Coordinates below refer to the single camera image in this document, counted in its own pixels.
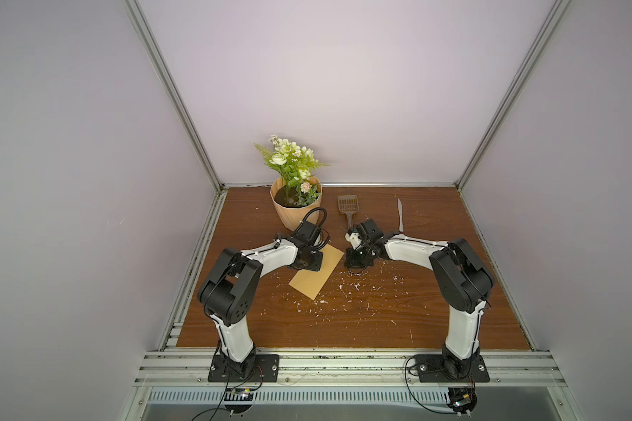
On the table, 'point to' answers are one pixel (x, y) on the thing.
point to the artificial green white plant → (297, 165)
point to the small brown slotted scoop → (349, 204)
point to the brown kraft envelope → (312, 282)
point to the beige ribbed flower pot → (297, 200)
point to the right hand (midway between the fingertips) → (345, 255)
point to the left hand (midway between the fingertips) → (318, 263)
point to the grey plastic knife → (400, 215)
